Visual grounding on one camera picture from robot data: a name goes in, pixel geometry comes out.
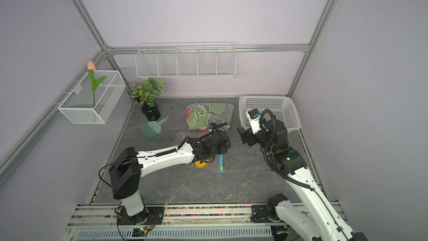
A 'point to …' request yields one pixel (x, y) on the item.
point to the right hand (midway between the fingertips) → (247, 122)
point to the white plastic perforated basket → (281, 107)
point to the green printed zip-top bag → (199, 115)
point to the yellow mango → (197, 163)
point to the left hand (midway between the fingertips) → (225, 146)
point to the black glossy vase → (152, 114)
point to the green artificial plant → (145, 91)
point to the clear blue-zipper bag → (216, 163)
